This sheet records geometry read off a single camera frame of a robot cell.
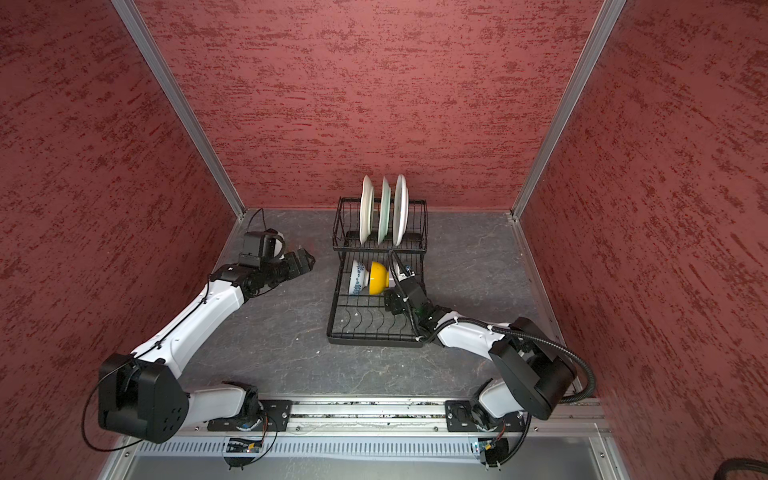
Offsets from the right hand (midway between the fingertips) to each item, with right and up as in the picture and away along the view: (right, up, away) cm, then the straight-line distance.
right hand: (396, 293), depth 90 cm
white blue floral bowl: (-11, +5, -1) cm, 12 cm away
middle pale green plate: (-3, +24, -16) cm, 29 cm away
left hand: (-27, +8, -5) cm, 29 cm away
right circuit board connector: (+24, -35, -18) cm, 46 cm away
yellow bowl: (-5, +5, 0) cm, 7 cm away
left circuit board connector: (-39, -35, -17) cm, 55 cm away
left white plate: (-8, +25, -14) cm, 30 cm away
